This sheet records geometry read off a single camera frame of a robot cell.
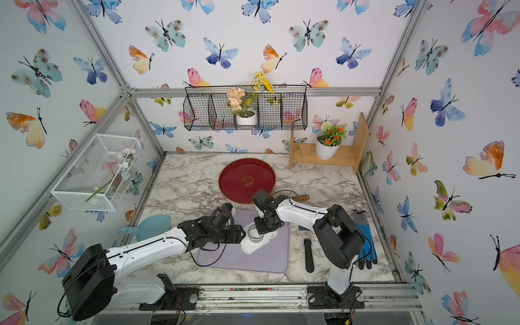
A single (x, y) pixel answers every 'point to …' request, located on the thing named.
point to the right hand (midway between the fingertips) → (262, 227)
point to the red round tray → (242, 179)
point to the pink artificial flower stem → (119, 168)
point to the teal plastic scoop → (150, 226)
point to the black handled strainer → (309, 262)
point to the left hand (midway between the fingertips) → (243, 234)
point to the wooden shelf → (349, 155)
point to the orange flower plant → (332, 135)
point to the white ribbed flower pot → (323, 152)
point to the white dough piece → (249, 246)
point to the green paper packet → (367, 165)
